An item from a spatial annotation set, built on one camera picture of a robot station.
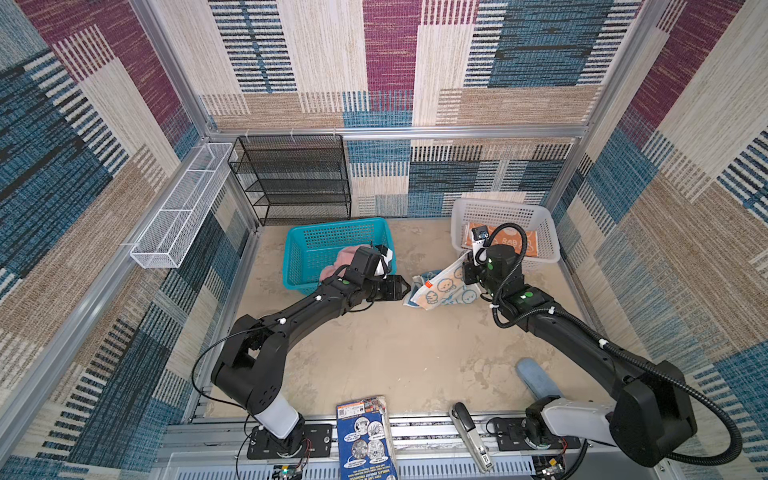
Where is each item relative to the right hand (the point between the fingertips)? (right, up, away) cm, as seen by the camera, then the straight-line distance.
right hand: (470, 255), depth 83 cm
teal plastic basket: (-51, +2, +29) cm, 59 cm away
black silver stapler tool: (-5, -38, -10) cm, 39 cm away
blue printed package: (-28, -44, -12) cm, 53 cm away
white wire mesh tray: (-75, +4, -12) cm, 76 cm away
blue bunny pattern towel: (-7, -9, +1) cm, 12 cm away
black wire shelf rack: (-56, +27, +25) cm, 67 cm away
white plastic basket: (+20, +16, +32) cm, 41 cm away
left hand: (-17, -8, +2) cm, 19 cm away
